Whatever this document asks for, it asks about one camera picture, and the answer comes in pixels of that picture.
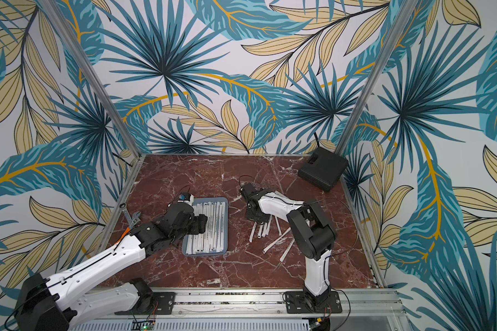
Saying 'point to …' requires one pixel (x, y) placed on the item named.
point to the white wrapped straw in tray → (212, 240)
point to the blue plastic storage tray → (226, 247)
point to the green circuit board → (148, 327)
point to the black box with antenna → (322, 168)
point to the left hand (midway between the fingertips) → (198, 221)
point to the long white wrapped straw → (252, 232)
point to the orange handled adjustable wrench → (133, 221)
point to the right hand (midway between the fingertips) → (254, 216)
